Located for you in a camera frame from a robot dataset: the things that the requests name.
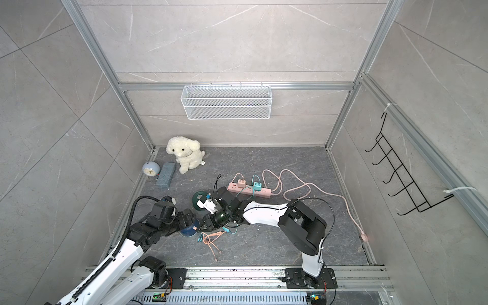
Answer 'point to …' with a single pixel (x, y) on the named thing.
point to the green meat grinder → (199, 196)
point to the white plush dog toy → (186, 150)
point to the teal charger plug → (257, 186)
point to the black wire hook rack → (413, 194)
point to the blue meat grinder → (191, 230)
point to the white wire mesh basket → (223, 102)
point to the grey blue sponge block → (166, 175)
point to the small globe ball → (151, 168)
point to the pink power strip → (249, 191)
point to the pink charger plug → (241, 183)
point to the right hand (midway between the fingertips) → (200, 231)
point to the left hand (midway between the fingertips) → (189, 215)
